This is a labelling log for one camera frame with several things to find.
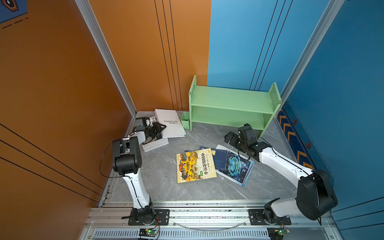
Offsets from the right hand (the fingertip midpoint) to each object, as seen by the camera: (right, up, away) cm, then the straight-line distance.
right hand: (228, 139), depth 88 cm
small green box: (-27, +12, +19) cm, 36 cm away
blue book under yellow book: (-15, -6, +9) cm, 19 cm away
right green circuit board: (+20, -44, -17) cm, 51 cm away
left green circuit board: (-42, -43, -17) cm, 63 cm away
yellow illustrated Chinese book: (-20, -16, +1) cm, 26 cm away
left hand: (-40, +8, +14) cm, 43 cm away
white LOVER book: (-50, -5, +9) cm, 51 cm away
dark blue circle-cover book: (+6, -18, +1) cm, 19 cm away
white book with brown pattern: (-39, +13, +24) cm, 48 cm away
